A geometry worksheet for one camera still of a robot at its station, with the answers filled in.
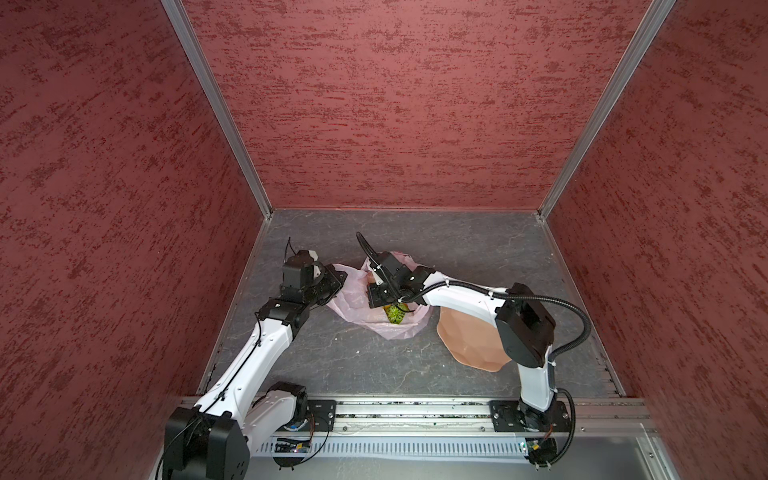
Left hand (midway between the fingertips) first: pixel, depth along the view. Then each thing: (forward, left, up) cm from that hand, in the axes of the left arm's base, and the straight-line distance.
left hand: (349, 278), depth 81 cm
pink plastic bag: (-6, -1, -3) cm, 7 cm away
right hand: (-3, -5, -9) cm, 11 cm away
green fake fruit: (-5, -13, -12) cm, 18 cm away
